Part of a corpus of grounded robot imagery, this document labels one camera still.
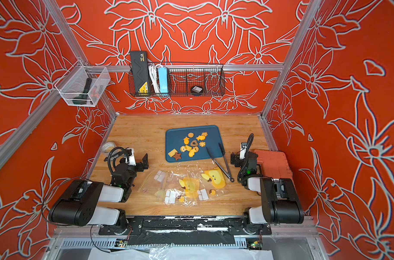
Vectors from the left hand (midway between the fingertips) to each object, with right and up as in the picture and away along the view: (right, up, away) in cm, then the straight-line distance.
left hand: (138, 153), depth 89 cm
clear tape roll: (-24, +3, +11) cm, 26 cm away
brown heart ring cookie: (+31, +5, +12) cm, 34 cm away
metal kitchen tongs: (+49, +1, +8) cm, 50 cm away
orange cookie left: (+26, +7, +14) cm, 31 cm away
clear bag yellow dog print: (+41, -14, -4) cm, 44 cm away
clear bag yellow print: (+25, -17, -6) cm, 31 cm away
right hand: (+58, +1, +3) cm, 58 cm away
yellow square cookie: (+18, -1, +8) cm, 20 cm away
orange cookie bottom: (+30, -1, +8) cm, 31 cm away
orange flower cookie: (+37, +4, +11) cm, 39 cm away
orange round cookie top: (+29, +10, +17) cm, 35 cm away
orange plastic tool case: (+77, -6, 0) cm, 77 cm away
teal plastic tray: (+18, +7, +18) cm, 26 cm away
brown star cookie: (+21, -2, +6) cm, 22 cm away
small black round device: (+33, +39, +7) cm, 51 cm away
